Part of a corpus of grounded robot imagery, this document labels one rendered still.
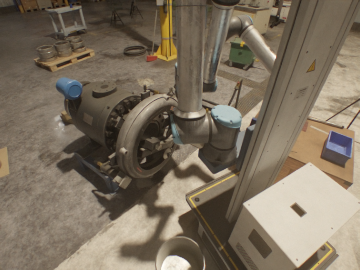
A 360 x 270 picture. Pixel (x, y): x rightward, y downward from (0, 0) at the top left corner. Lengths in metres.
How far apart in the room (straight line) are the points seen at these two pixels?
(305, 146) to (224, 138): 1.31
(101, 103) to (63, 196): 1.07
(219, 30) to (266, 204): 0.85
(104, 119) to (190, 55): 1.08
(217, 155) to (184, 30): 0.60
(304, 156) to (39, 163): 2.85
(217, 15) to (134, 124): 0.86
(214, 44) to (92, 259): 1.76
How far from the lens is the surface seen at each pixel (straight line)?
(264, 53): 1.46
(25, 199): 2.55
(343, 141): 2.36
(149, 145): 1.51
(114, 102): 1.73
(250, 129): 0.98
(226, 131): 0.93
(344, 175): 2.09
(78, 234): 2.07
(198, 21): 0.80
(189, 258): 1.68
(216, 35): 0.95
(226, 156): 1.04
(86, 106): 1.91
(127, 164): 1.51
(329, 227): 1.20
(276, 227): 1.08
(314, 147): 2.21
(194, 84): 0.83
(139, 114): 1.42
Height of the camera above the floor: 1.74
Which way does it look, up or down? 41 degrees down
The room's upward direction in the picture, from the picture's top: straight up
